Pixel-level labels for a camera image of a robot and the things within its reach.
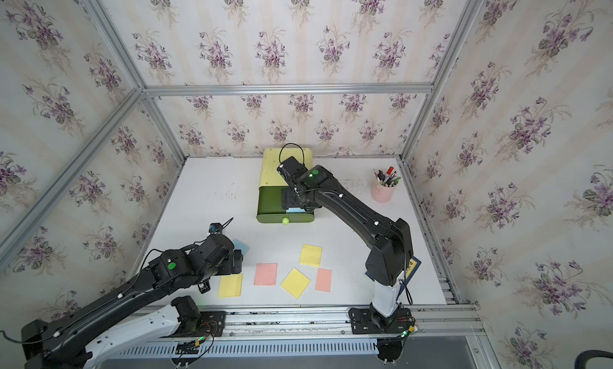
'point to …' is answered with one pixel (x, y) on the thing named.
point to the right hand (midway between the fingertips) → (298, 202)
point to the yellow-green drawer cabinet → (271, 181)
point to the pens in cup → (389, 179)
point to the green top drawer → (270, 208)
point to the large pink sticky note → (266, 274)
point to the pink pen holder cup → (382, 194)
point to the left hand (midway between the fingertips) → (235, 262)
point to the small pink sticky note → (323, 280)
